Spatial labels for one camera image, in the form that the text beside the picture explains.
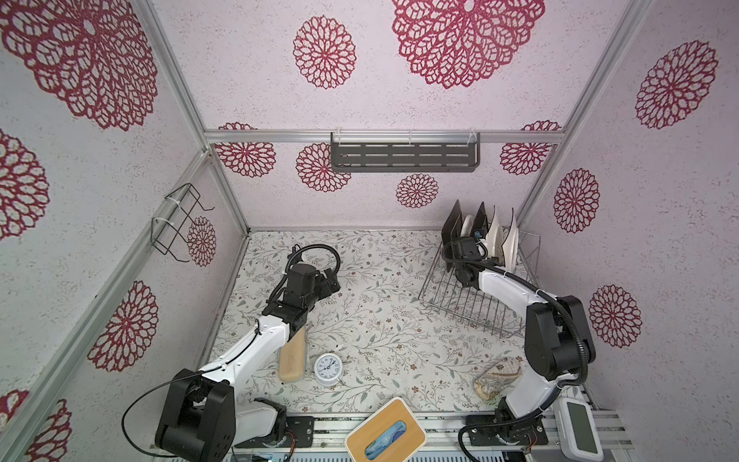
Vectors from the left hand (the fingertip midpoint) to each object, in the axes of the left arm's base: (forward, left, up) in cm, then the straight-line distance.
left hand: (324, 282), depth 87 cm
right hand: (+7, -52, +1) cm, 53 cm away
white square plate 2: (+10, -58, +4) cm, 59 cm away
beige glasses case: (-19, +9, -10) cm, 23 cm away
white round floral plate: (+18, -47, +3) cm, 50 cm away
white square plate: (+13, -55, +4) cm, 56 cm away
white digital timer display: (-38, -64, -10) cm, 75 cm away
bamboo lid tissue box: (-38, -19, -10) cm, 44 cm away
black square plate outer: (+18, -42, +4) cm, 45 cm away
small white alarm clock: (-22, -2, -11) cm, 25 cm away
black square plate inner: (+20, -52, +5) cm, 55 cm away
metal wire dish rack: (+4, -40, -13) cm, 42 cm away
